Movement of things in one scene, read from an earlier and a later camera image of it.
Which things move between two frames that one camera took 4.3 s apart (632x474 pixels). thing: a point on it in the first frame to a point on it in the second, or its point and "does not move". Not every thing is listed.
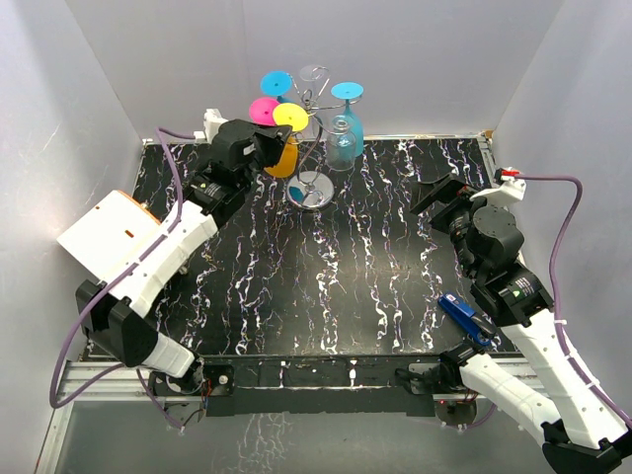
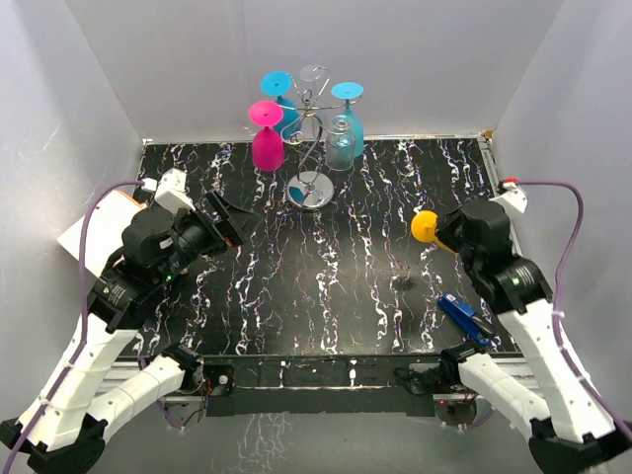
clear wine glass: x=341 y=145 does not move
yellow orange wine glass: x=294 y=116 to x=424 y=226
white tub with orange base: x=107 y=238 does not move
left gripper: x=275 y=140 to x=216 y=230
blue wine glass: x=277 y=83 does not move
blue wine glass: x=348 y=91 does not move
